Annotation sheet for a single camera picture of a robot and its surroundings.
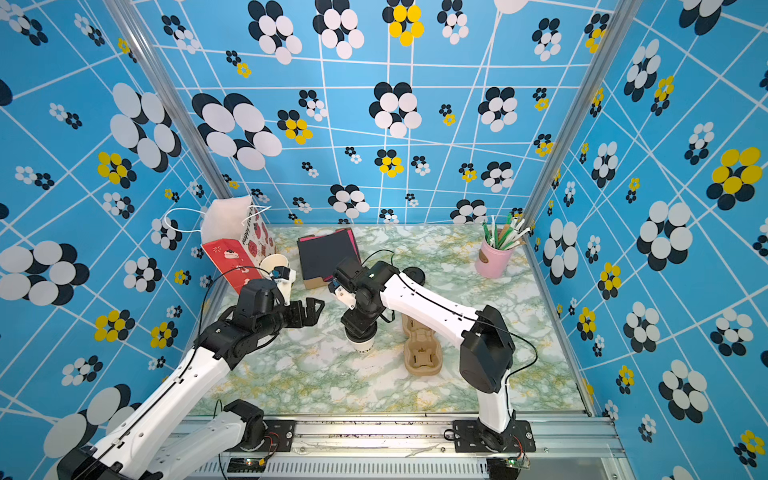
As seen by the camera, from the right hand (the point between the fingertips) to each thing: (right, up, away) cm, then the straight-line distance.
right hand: (363, 319), depth 80 cm
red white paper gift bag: (-47, +25, +21) cm, 57 cm away
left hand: (-13, +6, -3) cm, 14 cm away
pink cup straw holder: (+41, +15, +18) cm, 47 cm away
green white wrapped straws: (+44, +23, +12) cm, 51 cm away
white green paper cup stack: (-31, +15, +14) cm, 37 cm away
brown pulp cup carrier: (+16, -10, +4) cm, 19 cm away
